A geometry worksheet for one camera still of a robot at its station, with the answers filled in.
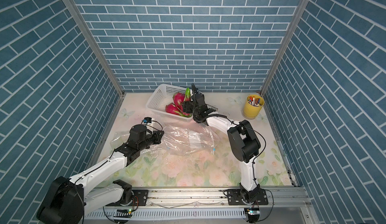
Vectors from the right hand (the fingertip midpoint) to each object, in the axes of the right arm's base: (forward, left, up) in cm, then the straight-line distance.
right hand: (187, 103), depth 94 cm
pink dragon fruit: (0, +12, -6) cm, 13 cm away
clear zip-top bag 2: (-23, +38, -9) cm, 45 cm away
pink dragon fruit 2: (+3, +7, 0) cm, 7 cm away
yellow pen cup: (+3, -42, -7) cm, 42 cm away
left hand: (-20, +9, -4) cm, 22 cm away
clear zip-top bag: (-19, -3, -10) cm, 22 cm away
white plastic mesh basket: (+17, +23, -12) cm, 31 cm away
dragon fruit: (+1, 0, +7) cm, 7 cm away
